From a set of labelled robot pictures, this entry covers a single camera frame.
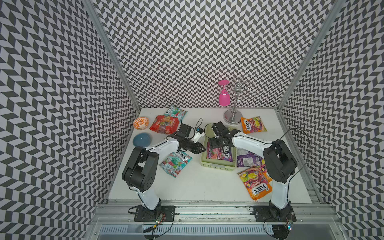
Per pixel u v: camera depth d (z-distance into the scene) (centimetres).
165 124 103
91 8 72
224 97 104
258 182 81
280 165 49
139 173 47
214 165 89
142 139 97
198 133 83
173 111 113
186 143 80
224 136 71
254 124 105
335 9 68
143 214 67
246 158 89
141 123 108
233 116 112
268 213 65
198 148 79
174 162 89
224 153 91
